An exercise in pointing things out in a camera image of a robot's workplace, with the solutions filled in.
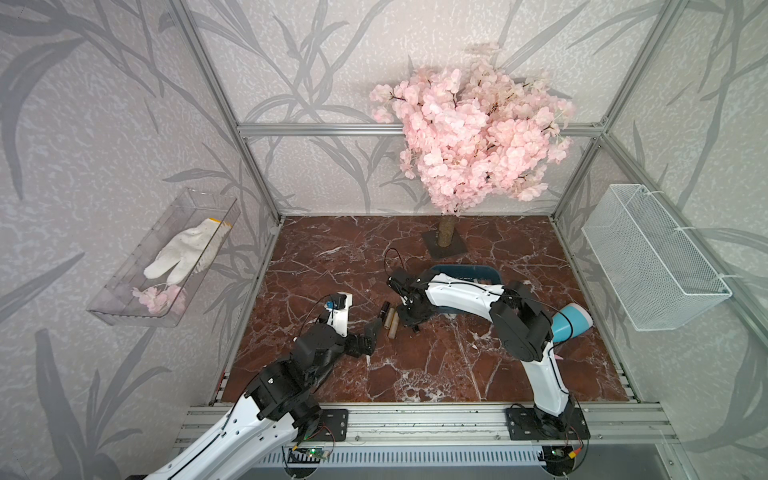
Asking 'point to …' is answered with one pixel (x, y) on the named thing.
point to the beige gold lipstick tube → (389, 318)
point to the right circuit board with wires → (558, 459)
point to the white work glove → (189, 251)
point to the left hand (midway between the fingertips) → (367, 319)
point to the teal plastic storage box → (475, 273)
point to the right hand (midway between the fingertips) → (407, 320)
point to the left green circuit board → (318, 453)
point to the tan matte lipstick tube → (394, 326)
